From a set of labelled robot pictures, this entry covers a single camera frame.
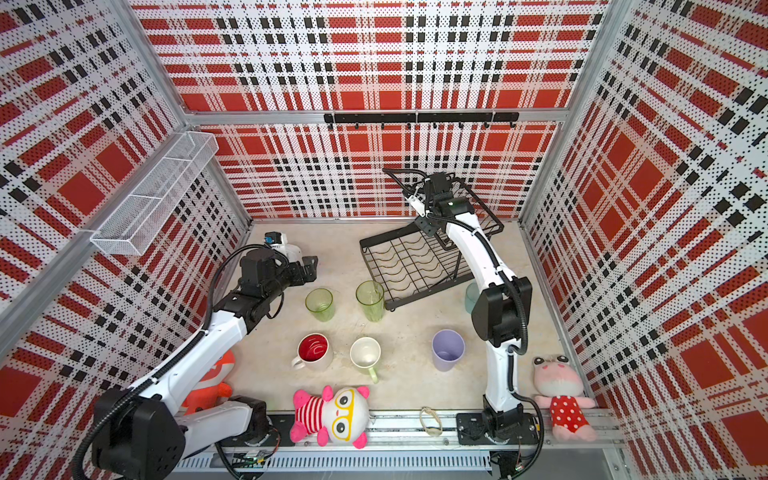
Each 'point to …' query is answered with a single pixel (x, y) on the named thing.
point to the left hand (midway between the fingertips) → (303, 264)
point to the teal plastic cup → (472, 294)
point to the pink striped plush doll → (339, 414)
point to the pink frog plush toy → (558, 383)
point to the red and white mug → (314, 352)
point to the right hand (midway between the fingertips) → (432, 216)
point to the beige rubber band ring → (433, 432)
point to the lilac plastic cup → (448, 346)
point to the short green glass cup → (320, 302)
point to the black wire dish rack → (409, 261)
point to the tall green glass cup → (370, 294)
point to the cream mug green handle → (365, 352)
